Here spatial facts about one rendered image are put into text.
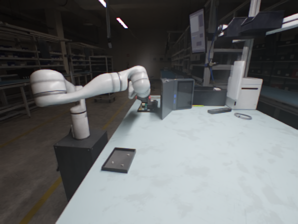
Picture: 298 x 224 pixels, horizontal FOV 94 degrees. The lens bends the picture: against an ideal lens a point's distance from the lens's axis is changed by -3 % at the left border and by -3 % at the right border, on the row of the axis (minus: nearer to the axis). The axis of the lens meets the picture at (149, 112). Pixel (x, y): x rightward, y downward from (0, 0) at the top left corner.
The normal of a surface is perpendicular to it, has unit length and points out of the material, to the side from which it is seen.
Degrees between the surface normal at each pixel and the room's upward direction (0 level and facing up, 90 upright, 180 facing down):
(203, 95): 90
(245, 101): 90
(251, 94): 90
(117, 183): 0
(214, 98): 90
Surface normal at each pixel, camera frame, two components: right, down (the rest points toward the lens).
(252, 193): 0.00, -0.95
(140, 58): -0.07, 0.32
